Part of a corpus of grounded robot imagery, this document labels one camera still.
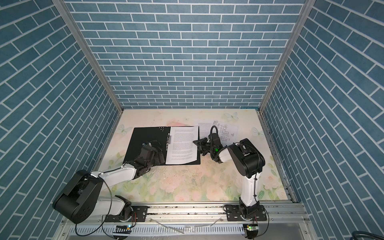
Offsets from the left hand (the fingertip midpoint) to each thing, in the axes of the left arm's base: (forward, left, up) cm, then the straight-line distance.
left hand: (158, 156), depth 93 cm
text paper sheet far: (+22, -30, -1) cm, 37 cm away
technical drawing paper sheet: (+18, -47, 0) cm, 50 cm away
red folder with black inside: (+17, +4, -2) cm, 17 cm away
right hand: (+8, -21, +5) cm, 23 cm away
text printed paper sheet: (+9, -15, -1) cm, 17 cm away
